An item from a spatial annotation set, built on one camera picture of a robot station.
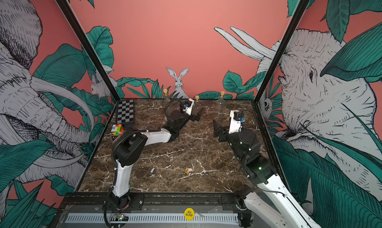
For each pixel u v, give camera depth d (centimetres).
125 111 107
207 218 70
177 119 73
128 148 53
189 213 71
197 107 90
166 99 86
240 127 53
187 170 84
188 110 79
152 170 84
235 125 54
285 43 86
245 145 46
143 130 59
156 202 75
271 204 45
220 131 57
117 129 96
